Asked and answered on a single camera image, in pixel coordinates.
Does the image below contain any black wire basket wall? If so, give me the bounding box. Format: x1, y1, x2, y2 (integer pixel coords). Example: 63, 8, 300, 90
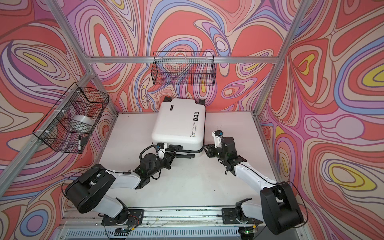
33, 83, 110, 154
151, 51, 217, 86

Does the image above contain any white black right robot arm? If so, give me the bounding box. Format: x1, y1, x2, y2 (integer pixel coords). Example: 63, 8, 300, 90
204, 131, 304, 235

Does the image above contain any black wire basket left wall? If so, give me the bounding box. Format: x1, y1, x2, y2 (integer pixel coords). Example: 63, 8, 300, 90
33, 83, 110, 154

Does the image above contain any black white suitcase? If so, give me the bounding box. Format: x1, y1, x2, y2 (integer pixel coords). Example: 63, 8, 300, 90
152, 97, 206, 159

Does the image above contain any silver tape roll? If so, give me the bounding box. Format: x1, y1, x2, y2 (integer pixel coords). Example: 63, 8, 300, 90
69, 115, 95, 134

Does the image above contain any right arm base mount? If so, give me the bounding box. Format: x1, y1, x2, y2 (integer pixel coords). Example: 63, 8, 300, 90
217, 208, 262, 226

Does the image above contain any black marker pen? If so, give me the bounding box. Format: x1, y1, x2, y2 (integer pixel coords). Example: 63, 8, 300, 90
78, 135, 82, 153

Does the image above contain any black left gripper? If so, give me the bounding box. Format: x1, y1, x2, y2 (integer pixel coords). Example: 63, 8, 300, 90
146, 153, 177, 180

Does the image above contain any aluminium front rail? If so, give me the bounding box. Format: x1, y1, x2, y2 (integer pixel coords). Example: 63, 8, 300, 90
50, 205, 313, 240

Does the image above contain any black wire basket back wall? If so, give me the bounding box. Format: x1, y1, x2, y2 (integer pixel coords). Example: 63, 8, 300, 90
151, 51, 217, 86

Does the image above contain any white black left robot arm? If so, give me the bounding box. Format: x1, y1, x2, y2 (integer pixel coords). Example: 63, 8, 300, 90
64, 153, 176, 224

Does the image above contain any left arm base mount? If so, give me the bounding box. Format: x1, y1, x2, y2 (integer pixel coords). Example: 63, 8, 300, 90
102, 209, 145, 227

